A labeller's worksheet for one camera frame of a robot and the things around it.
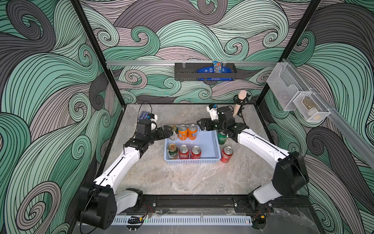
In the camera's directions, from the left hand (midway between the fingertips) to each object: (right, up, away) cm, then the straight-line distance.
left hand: (166, 127), depth 82 cm
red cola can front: (+10, -14, 0) cm, 17 cm away
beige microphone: (+47, +19, +7) cm, 51 cm away
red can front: (+17, -14, 0) cm, 23 cm away
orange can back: (+10, -4, +10) cm, 15 cm away
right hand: (+23, +4, +3) cm, 23 cm away
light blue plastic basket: (+27, -11, +17) cm, 34 cm away
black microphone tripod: (+48, +15, +11) cm, 52 cm away
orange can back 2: (+16, -4, +10) cm, 19 cm away
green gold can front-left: (+4, -14, 0) cm, 14 cm away
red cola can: (+35, -15, -1) cm, 38 cm away
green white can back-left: (+4, -6, +11) cm, 13 cm away
